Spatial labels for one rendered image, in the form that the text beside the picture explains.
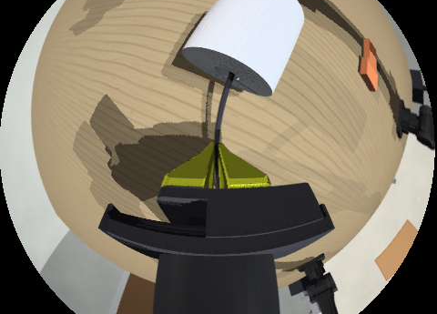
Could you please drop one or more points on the orange stepped block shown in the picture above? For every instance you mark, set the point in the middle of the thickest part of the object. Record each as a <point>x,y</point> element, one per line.
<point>369,65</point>

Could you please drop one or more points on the white cylinder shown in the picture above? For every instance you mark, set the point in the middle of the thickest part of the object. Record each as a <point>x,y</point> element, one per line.
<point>253,39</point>

